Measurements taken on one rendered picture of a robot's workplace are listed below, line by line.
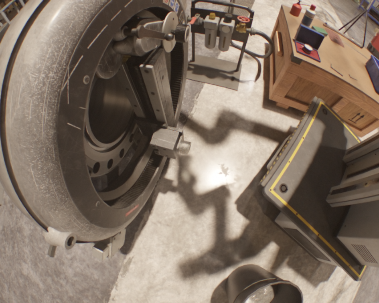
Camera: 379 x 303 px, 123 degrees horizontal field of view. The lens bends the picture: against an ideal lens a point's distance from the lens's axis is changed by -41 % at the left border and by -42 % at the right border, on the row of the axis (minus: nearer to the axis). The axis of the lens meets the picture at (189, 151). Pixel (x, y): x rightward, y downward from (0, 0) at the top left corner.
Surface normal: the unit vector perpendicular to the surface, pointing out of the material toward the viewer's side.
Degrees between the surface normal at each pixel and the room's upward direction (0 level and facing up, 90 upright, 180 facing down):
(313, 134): 0
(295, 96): 90
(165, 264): 0
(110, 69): 90
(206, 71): 0
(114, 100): 33
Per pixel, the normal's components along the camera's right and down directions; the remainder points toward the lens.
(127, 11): 0.96, 0.25
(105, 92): -0.21, 0.40
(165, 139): -0.01, -0.35
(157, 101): -0.28, 0.90
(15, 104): 0.21, 0.26
